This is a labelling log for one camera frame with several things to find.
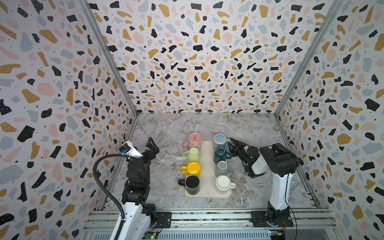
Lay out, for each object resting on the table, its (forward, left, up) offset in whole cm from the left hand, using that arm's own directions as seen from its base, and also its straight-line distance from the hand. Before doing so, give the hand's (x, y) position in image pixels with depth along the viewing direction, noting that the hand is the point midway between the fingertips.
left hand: (143, 140), depth 71 cm
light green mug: (+2, -23, -19) cm, 29 cm away
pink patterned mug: (+11, -24, -17) cm, 31 cm away
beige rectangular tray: (-14, -31, -29) cm, 45 cm away
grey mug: (-7, -39, -18) cm, 43 cm away
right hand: (+13, -44, -16) cm, 49 cm away
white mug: (-14, -39, -20) cm, 46 cm away
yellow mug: (-6, -23, -19) cm, 30 cm away
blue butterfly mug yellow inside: (+12, -39, -17) cm, 44 cm away
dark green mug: (+2, -39, -18) cm, 43 cm away
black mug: (-14, -23, -19) cm, 33 cm away
